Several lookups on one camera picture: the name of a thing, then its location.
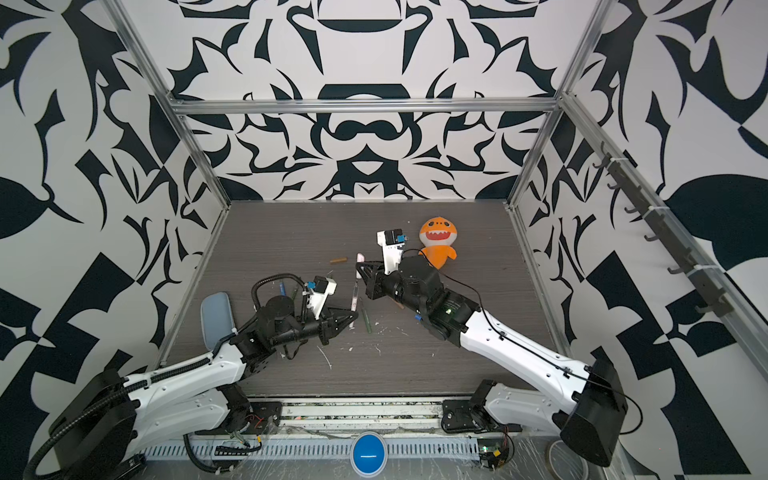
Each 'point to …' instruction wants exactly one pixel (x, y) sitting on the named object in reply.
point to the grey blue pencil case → (216, 318)
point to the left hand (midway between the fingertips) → (358, 309)
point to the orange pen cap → (338, 260)
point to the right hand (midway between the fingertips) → (358, 264)
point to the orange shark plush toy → (438, 234)
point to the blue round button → (369, 454)
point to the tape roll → (563, 463)
